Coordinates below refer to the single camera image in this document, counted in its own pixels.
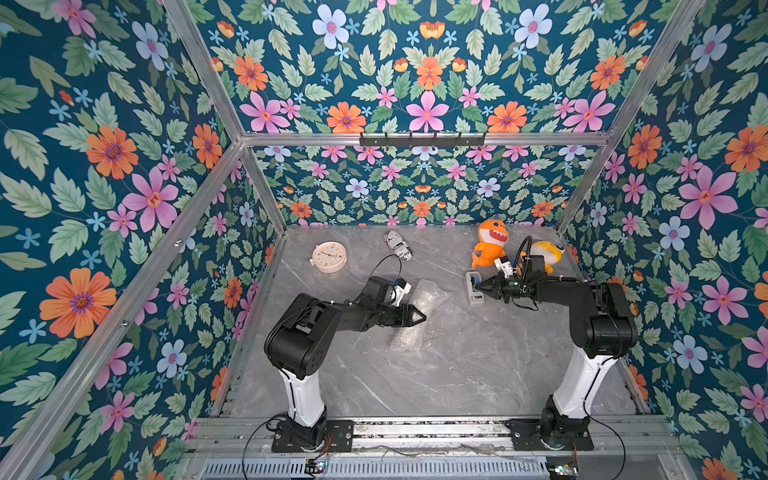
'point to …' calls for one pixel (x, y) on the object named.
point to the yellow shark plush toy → (552, 254)
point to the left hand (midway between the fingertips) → (422, 317)
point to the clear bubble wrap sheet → (433, 301)
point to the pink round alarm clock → (328, 257)
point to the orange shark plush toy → (493, 236)
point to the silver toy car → (398, 245)
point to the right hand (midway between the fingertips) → (485, 282)
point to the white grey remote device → (473, 296)
